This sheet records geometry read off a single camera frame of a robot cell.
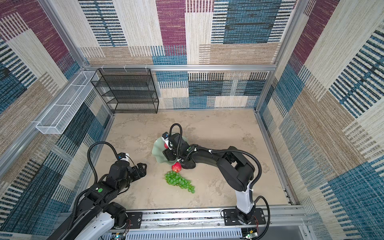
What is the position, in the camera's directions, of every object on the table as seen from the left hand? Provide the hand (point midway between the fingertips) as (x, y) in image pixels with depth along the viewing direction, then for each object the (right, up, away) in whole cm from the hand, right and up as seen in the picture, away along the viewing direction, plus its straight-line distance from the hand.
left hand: (141, 165), depth 79 cm
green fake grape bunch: (+17, -7, +2) cm, 19 cm away
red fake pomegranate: (+18, -3, +7) cm, 19 cm away
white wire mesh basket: (-37, +23, -9) cm, 44 cm away
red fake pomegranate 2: (+9, +8, +17) cm, 21 cm away
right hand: (+13, +6, +11) cm, 18 cm away
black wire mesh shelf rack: (-21, +46, +32) cm, 60 cm away
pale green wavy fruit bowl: (+5, +7, +16) cm, 18 cm away
